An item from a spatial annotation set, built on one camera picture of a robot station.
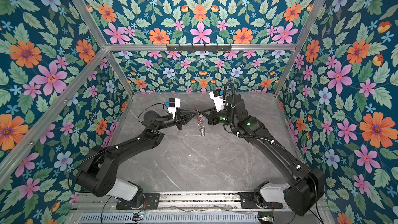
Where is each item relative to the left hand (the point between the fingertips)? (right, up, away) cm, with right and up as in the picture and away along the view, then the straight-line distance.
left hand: (197, 112), depth 67 cm
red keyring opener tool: (0, -2, +2) cm, 3 cm away
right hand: (+3, 0, +3) cm, 4 cm away
